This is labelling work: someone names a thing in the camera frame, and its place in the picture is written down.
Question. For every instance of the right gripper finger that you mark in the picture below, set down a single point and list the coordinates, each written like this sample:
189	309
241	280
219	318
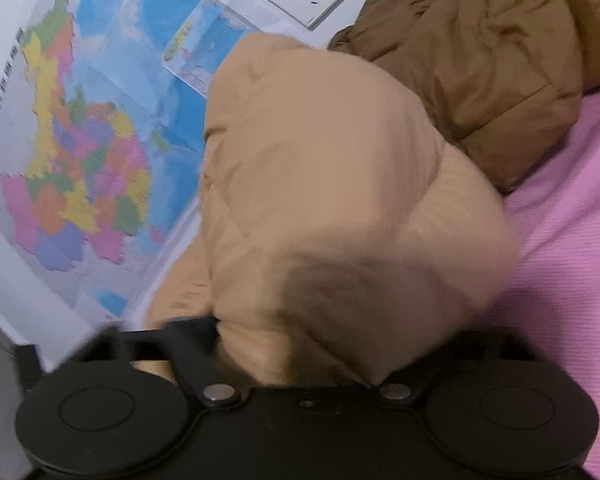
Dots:
187	346

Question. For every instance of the tan puffer jacket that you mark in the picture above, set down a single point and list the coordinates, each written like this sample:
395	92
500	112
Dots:
341	236

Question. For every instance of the pink floral bed sheet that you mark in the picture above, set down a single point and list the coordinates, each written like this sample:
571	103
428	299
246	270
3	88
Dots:
554	297

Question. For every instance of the dark brown puffer jacket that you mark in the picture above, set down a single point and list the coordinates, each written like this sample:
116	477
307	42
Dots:
503	80

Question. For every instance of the colourful wall map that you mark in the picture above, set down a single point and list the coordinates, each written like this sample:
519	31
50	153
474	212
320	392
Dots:
101	119

